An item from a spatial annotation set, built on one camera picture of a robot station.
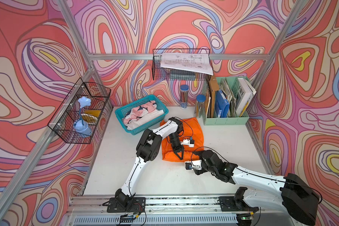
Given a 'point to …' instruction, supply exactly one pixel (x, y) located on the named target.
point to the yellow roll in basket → (91, 116)
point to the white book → (245, 92)
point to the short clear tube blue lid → (200, 107)
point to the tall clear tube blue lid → (183, 96)
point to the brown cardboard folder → (213, 86)
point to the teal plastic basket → (146, 125)
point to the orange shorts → (192, 129)
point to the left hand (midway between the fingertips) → (181, 157)
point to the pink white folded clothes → (141, 113)
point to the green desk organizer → (229, 85)
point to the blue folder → (221, 104)
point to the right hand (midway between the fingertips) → (195, 158)
